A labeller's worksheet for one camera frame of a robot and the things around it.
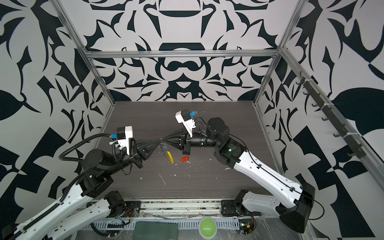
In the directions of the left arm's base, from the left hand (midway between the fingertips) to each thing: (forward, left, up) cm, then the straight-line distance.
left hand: (158, 139), depth 52 cm
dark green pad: (-24, +6, -41) cm, 47 cm away
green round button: (-23, -18, -39) cm, 49 cm away
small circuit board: (-23, -36, -41) cm, 59 cm away
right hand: (-1, -2, -1) cm, 2 cm away
